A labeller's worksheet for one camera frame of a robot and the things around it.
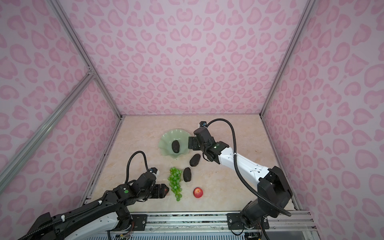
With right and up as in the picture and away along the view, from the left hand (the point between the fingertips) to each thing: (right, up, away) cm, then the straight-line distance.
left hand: (165, 188), depth 81 cm
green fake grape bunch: (+5, +4, +2) cm, 7 cm away
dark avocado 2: (+12, +6, +5) cm, 14 cm away
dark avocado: (+15, +12, +10) cm, 22 cm away
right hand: (+17, +27, +2) cm, 31 cm away
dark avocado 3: (+3, +21, +15) cm, 26 cm away
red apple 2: (+18, -1, -2) cm, 18 cm away
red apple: (+1, +1, -5) cm, 5 cm away
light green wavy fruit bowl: (-4, +21, +20) cm, 29 cm away
